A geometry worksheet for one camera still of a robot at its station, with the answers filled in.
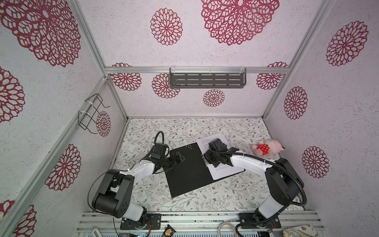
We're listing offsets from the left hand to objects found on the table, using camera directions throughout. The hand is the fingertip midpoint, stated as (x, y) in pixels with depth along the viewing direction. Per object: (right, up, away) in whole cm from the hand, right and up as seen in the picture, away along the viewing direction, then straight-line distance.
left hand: (180, 163), depth 90 cm
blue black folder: (+8, -6, +1) cm, 11 cm away
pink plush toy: (+57, +10, +5) cm, 58 cm away
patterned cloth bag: (+58, -27, -21) cm, 67 cm away
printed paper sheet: (+25, -5, +2) cm, 26 cm away
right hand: (+14, +6, 0) cm, 15 cm away
